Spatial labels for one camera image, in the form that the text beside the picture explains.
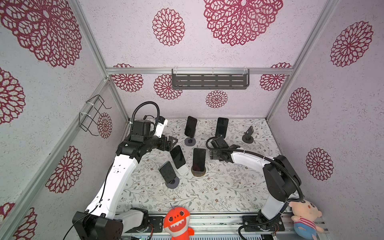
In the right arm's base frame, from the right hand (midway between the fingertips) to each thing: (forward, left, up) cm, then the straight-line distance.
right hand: (218, 151), depth 94 cm
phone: (+13, -2, +8) cm, 16 cm away
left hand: (-8, +27, +21) cm, 35 cm away
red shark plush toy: (-41, +22, +2) cm, 46 cm away
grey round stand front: (-20, +27, -6) cm, 34 cm away
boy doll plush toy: (-35, -38, 0) cm, 52 cm away
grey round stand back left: (+11, +19, -5) cm, 22 cm away
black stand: (+15, -22, -4) cm, 27 cm away
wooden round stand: (-12, +12, -6) cm, 19 cm away
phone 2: (-10, +12, +4) cm, 16 cm away
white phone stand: (-12, +22, -4) cm, 25 cm away
